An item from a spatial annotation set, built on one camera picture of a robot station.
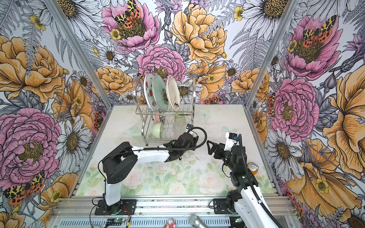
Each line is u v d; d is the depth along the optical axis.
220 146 0.69
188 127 0.78
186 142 0.69
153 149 0.62
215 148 0.69
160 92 0.82
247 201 0.51
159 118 0.97
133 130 1.07
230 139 0.69
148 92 0.76
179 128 0.91
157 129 0.89
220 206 0.74
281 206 0.77
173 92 0.83
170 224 0.67
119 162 0.52
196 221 0.67
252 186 0.50
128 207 0.74
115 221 0.71
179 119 0.99
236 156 0.58
